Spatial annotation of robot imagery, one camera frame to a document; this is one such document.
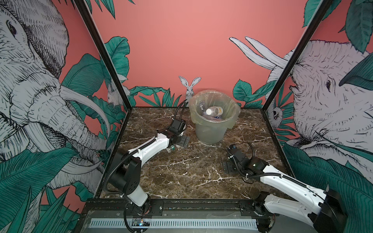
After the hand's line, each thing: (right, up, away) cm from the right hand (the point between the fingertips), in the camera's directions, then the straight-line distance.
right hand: (228, 163), depth 81 cm
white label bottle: (-6, +31, +9) cm, 33 cm away
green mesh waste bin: (-7, +14, +21) cm, 26 cm away
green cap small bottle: (-36, +5, +12) cm, 38 cm away
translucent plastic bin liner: (+4, +32, +7) cm, 33 cm away
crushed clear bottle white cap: (-14, +33, +9) cm, 37 cm away
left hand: (-28, +15, +8) cm, 33 cm away
